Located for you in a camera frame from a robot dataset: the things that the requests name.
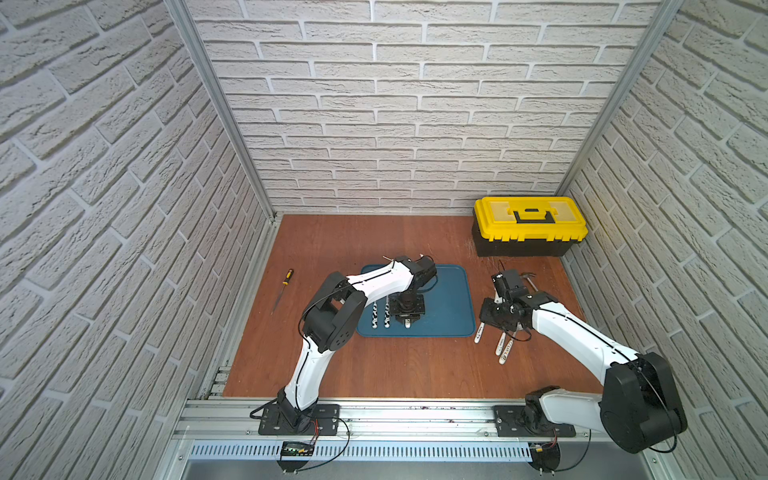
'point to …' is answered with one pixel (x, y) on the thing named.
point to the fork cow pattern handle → (375, 315)
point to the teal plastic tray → (449, 308)
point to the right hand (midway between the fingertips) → (488, 315)
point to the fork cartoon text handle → (407, 323)
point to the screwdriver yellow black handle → (285, 283)
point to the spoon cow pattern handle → (387, 321)
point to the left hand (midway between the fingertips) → (407, 310)
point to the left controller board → (301, 449)
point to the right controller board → (545, 456)
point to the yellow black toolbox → (526, 226)
